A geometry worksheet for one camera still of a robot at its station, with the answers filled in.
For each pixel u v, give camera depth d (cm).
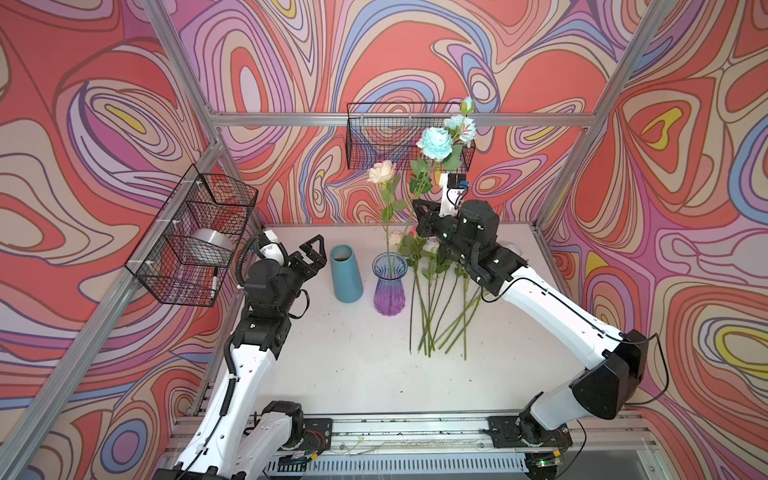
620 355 41
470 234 53
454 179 58
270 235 63
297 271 63
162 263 68
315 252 63
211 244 69
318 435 72
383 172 75
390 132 91
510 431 73
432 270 101
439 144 58
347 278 88
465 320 93
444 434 75
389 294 91
